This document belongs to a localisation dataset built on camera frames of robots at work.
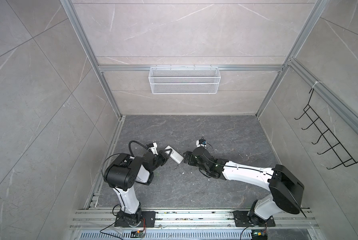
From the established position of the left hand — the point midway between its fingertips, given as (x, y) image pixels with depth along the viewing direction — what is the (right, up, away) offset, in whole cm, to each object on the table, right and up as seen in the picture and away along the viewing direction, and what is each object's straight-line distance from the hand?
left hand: (172, 147), depth 91 cm
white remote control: (+2, -5, 0) cm, 5 cm away
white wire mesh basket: (+8, +45, +10) cm, 47 cm away
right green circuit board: (+43, -40, -20) cm, 62 cm away
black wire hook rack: (+73, -1, -32) cm, 79 cm away
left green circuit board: (-15, -39, -21) cm, 47 cm away
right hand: (+9, -4, -6) cm, 12 cm away
